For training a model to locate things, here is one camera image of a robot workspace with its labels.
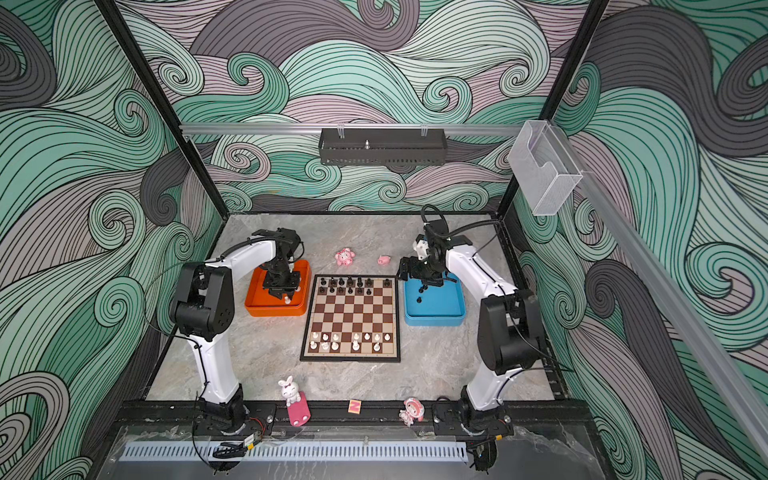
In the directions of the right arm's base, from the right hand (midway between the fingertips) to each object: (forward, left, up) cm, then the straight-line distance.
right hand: (411, 277), depth 89 cm
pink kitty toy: (+12, +22, -7) cm, 27 cm away
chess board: (-9, +18, -9) cm, 22 cm away
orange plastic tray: (-5, +48, -8) cm, 49 cm away
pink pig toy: (+12, +9, -8) cm, 17 cm away
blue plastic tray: (-4, -6, -10) cm, 12 cm away
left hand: (-2, +39, -6) cm, 39 cm away
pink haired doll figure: (-34, +1, -7) cm, 35 cm away
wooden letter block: (-33, +16, -8) cm, 38 cm away
